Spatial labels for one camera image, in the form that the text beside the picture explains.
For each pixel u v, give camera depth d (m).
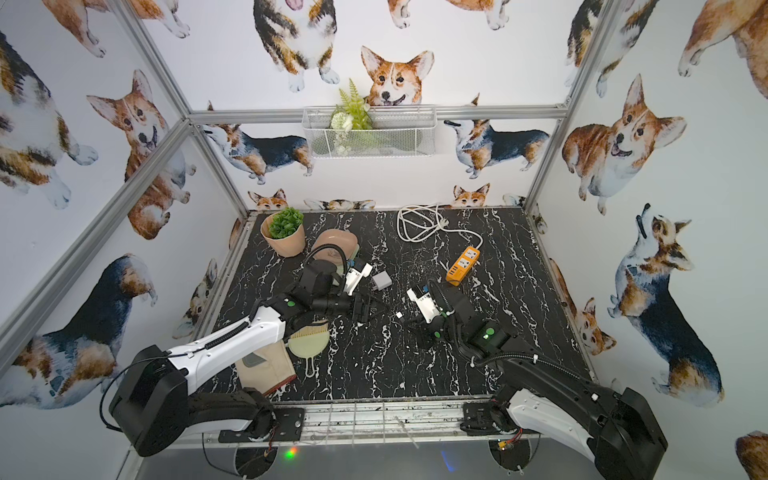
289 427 0.73
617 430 0.39
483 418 0.74
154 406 0.40
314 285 0.62
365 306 0.69
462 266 1.01
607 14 0.74
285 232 1.00
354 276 0.72
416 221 1.15
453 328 0.59
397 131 0.92
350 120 0.82
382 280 0.98
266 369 0.82
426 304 0.69
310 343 0.86
